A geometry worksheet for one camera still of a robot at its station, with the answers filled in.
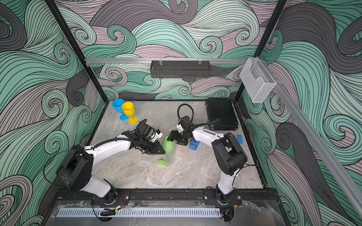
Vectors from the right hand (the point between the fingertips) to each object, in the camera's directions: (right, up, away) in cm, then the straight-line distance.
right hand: (170, 141), depth 89 cm
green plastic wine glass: (-5, -11, -6) cm, 13 cm away
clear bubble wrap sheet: (-1, -3, -4) cm, 5 cm away
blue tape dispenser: (+15, -2, +1) cm, 15 cm away
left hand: (-3, -4, -9) cm, 10 cm away
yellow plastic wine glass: (-29, +21, +6) cm, 36 cm away
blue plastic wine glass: (-39, +25, +10) cm, 47 cm away
